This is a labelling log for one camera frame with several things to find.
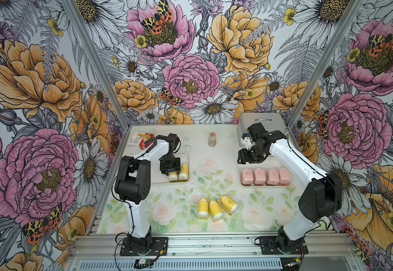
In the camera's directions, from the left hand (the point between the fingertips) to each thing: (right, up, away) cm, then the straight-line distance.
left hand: (172, 176), depth 90 cm
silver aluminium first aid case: (+56, +31, +12) cm, 65 cm away
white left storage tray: (-6, +1, -5) cm, 8 cm away
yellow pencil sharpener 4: (+22, -13, -13) cm, 28 cm away
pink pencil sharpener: (+39, 0, -1) cm, 39 cm away
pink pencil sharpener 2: (+45, 0, -1) cm, 45 cm away
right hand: (+36, +7, -6) cm, 37 cm away
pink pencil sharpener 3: (+52, 0, -1) cm, 52 cm away
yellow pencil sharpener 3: (+16, -13, -14) cm, 25 cm away
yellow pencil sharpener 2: (0, 0, -2) cm, 2 cm away
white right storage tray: (+43, +8, -11) cm, 45 cm away
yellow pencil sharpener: (+6, +1, -2) cm, 6 cm away
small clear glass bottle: (+22, +20, +15) cm, 33 cm away
